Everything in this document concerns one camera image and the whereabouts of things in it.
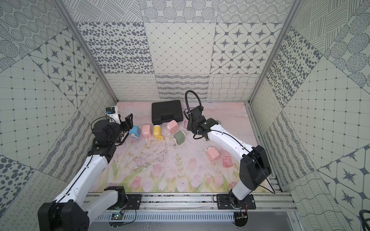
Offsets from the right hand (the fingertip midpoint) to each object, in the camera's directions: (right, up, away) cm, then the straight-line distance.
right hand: (193, 127), depth 86 cm
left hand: (-35, +8, -9) cm, 37 cm away
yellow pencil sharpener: (-24, -3, +8) cm, 25 cm away
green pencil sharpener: (-9, -7, +6) cm, 13 cm away
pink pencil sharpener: (+11, -15, -2) cm, 19 cm away
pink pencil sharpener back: (-14, -1, +13) cm, 19 cm away
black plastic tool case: (-22, +10, +23) cm, 33 cm away
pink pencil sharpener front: (-32, -3, +10) cm, 33 cm away
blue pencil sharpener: (-39, -4, +9) cm, 40 cm away
